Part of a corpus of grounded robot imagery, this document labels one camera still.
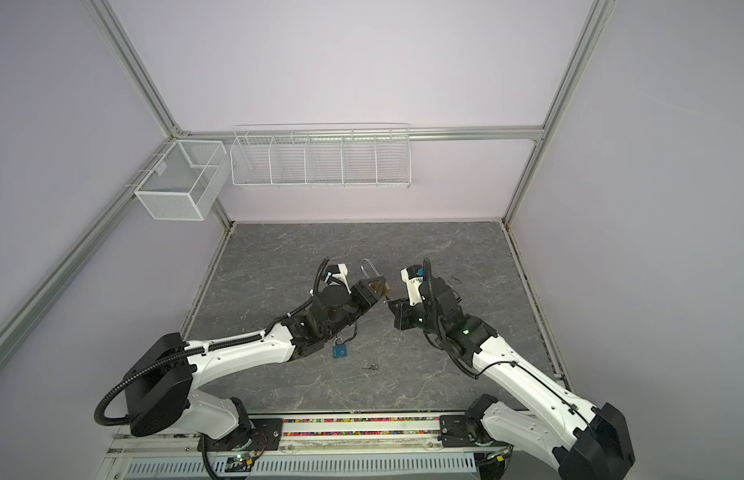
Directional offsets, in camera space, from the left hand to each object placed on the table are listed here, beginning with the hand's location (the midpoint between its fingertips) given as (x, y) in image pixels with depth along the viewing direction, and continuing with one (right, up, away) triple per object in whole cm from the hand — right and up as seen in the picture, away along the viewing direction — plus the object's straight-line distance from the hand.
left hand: (386, 289), depth 76 cm
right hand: (+1, -4, 0) cm, 4 cm away
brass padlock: (-3, +1, -1) cm, 3 cm away
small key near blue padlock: (-4, -23, +9) cm, 25 cm away
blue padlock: (-14, -19, +11) cm, 26 cm away
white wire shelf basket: (-22, +41, +23) cm, 52 cm away
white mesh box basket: (-65, +33, +21) cm, 76 cm away
